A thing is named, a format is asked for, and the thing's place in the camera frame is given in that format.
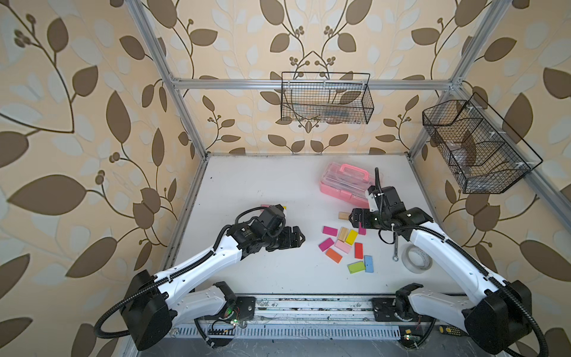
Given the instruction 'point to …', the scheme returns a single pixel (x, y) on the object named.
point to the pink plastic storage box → (349, 182)
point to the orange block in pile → (334, 255)
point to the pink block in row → (265, 205)
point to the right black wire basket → (482, 153)
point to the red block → (358, 251)
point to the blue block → (369, 264)
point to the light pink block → (343, 246)
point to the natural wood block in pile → (343, 233)
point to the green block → (356, 267)
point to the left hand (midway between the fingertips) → (295, 238)
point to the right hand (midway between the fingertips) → (361, 218)
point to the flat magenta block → (330, 230)
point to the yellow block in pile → (351, 237)
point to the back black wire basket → (326, 97)
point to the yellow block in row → (285, 207)
